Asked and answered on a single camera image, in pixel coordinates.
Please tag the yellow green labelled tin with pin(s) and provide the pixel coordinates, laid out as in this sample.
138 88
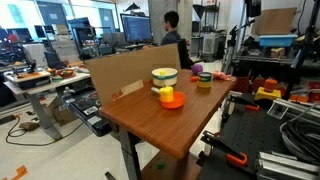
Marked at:
204 80

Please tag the cream toy pot green stripe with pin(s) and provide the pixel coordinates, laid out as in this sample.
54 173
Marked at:
164 77

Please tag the orange plastic bowl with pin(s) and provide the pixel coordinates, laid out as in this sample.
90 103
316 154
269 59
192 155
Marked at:
172 101

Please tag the orange toy carrot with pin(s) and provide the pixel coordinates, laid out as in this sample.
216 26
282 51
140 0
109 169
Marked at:
194 79

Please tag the brown cardboard sheet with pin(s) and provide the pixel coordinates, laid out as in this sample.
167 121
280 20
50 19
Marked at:
123 73

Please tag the purple ball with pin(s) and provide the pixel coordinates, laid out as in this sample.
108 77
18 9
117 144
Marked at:
197 69

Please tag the black office chair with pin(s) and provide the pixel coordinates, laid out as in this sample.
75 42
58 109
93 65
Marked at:
184 55

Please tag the seated person dark shirt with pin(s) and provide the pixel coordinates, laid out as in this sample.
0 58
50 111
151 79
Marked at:
170 33

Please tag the computer monitor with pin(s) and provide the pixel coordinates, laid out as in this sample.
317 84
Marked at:
136 28

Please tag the grey table leg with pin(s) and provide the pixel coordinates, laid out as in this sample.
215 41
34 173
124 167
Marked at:
130 156

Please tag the small green ball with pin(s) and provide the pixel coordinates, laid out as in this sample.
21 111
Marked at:
160 165

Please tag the red bowl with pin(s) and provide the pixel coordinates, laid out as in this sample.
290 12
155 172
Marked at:
65 73

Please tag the brown cardboard box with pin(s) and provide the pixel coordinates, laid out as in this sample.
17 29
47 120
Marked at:
62 113

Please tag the black perforated board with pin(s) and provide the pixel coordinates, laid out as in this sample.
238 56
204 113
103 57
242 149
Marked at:
256 131

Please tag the white standing desk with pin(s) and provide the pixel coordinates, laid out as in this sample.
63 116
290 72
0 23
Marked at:
38 88

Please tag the blue plastic bin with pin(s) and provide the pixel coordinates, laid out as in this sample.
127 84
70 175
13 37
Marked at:
276 40

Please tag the black box orange lid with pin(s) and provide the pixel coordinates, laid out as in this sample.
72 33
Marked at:
30 80

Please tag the aluminium extrusion bar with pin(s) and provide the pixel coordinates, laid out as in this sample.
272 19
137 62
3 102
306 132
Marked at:
295 111
286 167

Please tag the black camera tripod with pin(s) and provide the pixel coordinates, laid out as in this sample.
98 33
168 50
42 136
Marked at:
232 45

